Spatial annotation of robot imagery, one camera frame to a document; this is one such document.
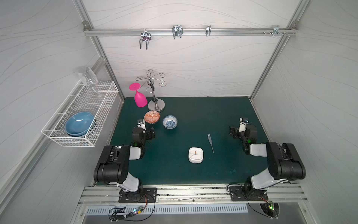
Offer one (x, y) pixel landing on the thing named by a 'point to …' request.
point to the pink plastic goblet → (140, 99)
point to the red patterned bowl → (152, 117)
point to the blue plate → (78, 124)
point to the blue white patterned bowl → (169, 122)
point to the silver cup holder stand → (154, 105)
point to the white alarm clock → (196, 155)
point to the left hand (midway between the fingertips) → (146, 127)
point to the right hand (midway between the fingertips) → (238, 126)
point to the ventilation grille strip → (104, 210)
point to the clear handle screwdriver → (210, 141)
